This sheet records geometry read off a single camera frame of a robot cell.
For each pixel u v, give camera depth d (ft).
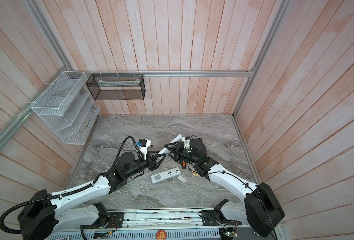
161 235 2.28
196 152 1.94
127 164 1.90
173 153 2.28
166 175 2.88
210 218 2.43
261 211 1.34
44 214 1.30
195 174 2.89
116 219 2.40
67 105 2.38
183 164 2.96
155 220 2.45
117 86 3.42
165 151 2.39
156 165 2.19
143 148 2.17
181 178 2.88
